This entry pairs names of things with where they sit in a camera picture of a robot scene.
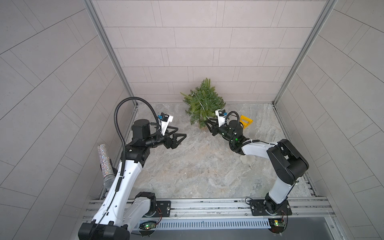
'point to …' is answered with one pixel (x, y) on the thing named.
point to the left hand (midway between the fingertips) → (182, 132)
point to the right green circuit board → (277, 225)
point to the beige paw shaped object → (247, 159)
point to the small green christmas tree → (202, 103)
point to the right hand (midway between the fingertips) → (206, 121)
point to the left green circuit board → (147, 225)
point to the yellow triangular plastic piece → (245, 124)
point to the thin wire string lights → (199, 101)
